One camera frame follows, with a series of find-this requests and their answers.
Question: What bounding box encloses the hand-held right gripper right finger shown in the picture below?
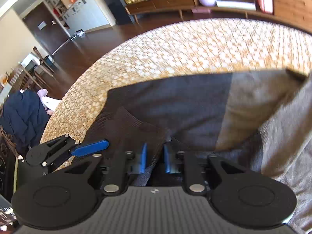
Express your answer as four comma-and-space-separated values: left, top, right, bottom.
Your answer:
163, 143, 247, 196

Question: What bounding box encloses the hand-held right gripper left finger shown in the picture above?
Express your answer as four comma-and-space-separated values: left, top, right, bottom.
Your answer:
65, 143, 148, 196

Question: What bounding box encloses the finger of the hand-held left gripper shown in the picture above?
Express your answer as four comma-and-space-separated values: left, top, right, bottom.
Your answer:
43, 134, 109, 167

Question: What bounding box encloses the grey brown sweater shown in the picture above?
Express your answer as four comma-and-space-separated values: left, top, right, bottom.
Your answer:
84, 69, 312, 232

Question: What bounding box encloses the white cloth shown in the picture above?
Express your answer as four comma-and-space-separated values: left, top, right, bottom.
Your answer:
41, 96, 61, 111

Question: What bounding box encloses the wooden chair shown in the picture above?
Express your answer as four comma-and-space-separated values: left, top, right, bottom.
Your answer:
33, 46, 59, 78
17, 63, 37, 90

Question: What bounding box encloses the small framed picture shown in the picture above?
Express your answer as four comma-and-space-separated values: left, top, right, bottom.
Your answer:
71, 30, 86, 40

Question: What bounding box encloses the brown door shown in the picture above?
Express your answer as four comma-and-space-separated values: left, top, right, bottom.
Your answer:
22, 5, 71, 56

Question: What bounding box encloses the wooden television cabinet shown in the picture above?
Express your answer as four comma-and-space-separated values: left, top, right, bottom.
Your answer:
124, 0, 312, 33

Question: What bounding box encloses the white flat set-top box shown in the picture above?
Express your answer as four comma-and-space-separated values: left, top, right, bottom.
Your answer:
216, 0, 256, 11

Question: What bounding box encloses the small pink suitcase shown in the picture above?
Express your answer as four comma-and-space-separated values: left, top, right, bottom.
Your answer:
258, 0, 273, 14

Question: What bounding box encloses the white wooden wall cabinet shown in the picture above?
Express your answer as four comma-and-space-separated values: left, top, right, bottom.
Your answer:
43, 0, 115, 37

